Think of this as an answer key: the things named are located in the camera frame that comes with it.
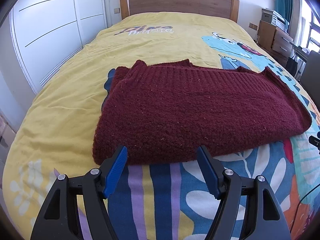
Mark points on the white sliding wardrobe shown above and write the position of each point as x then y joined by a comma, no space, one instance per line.
46,33

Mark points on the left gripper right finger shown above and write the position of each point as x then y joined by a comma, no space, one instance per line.
263,218

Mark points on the wooden drawer cabinet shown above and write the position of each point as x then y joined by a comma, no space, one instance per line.
275,42

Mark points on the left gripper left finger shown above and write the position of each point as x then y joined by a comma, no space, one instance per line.
58,217

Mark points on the black bag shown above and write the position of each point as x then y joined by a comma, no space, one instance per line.
292,65

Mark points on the white printer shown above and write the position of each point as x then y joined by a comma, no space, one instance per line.
274,18

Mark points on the yellow dinosaur bed cover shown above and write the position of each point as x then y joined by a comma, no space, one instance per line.
169,201

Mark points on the dark red knitted sweater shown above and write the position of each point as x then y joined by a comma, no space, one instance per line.
163,112

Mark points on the wooden headboard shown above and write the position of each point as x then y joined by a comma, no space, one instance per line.
218,8

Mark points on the grey desk chair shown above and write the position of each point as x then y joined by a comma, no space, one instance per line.
310,79

